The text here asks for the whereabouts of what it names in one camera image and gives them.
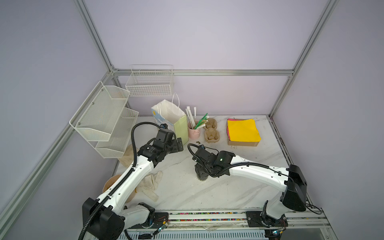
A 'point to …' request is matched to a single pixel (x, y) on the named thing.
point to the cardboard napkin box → (230, 142)
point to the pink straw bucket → (193, 134)
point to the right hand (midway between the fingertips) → (200, 169)
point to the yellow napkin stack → (244, 130)
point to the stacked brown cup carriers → (212, 134)
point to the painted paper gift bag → (170, 114)
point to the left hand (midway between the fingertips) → (172, 144)
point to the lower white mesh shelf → (115, 147)
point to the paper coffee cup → (201, 174)
